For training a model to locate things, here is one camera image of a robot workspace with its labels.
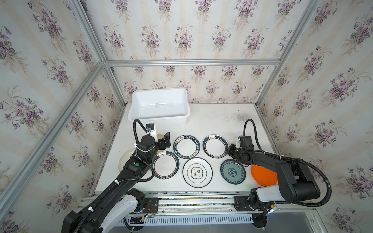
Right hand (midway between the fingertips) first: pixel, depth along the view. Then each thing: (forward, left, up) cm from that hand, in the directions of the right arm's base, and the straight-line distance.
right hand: (230, 149), depth 93 cm
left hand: (-1, +41, +20) cm, 46 cm away
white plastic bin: (+37, +46, 0) cm, 59 cm away
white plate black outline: (-15, +21, 0) cm, 26 cm away
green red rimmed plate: (-10, +41, -3) cm, 42 cm away
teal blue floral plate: (-14, +1, 0) cm, 14 cm away
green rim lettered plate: (+2, +28, -1) cm, 29 cm away
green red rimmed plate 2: (+3, +9, -1) cm, 10 cm away
